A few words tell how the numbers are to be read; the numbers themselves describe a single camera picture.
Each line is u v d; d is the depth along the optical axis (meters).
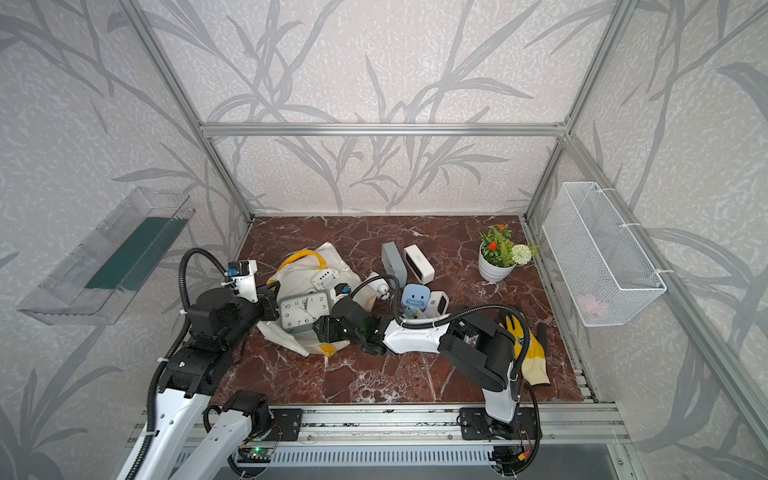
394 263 0.94
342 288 0.77
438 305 0.89
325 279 0.96
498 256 0.91
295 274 0.94
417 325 0.54
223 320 0.52
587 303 0.73
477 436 0.72
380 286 0.92
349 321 0.64
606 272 0.61
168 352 0.51
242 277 0.60
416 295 0.94
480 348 0.49
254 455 0.72
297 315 0.88
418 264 0.98
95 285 0.62
